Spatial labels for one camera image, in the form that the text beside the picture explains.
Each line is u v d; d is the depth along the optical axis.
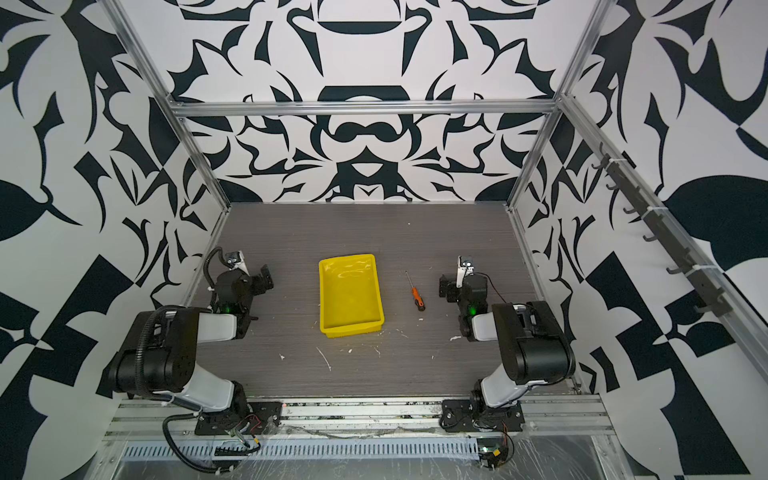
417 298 0.94
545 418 0.76
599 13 0.73
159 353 0.46
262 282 0.87
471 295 0.73
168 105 0.89
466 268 0.82
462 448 0.71
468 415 0.75
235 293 0.72
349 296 0.95
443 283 0.89
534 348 0.47
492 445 0.72
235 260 0.81
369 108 0.94
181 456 0.67
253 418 0.73
